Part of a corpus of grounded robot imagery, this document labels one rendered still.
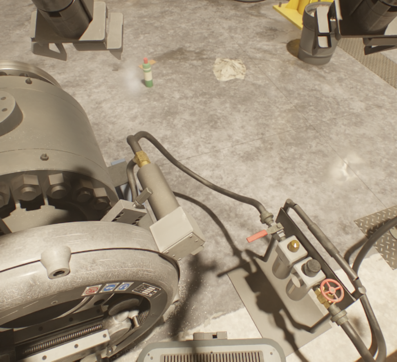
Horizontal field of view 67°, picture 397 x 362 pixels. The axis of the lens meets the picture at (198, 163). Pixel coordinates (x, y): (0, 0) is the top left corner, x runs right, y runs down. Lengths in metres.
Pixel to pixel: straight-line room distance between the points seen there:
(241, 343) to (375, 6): 1.09
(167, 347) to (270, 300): 0.56
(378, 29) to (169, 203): 0.59
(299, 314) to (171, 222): 0.96
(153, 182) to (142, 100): 1.68
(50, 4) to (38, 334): 0.81
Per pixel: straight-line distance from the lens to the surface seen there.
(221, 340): 1.27
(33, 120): 1.09
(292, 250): 1.16
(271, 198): 1.85
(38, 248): 0.65
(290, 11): 4.03
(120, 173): 1.63
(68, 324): 1.01
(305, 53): 3.05
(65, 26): 0.49
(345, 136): 2.38
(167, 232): 0.77
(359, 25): 0.54
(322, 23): 0.55
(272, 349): 1.27
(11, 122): 1.04
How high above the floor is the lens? 1.48
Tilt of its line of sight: 49 degrees down
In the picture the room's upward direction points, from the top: straight up
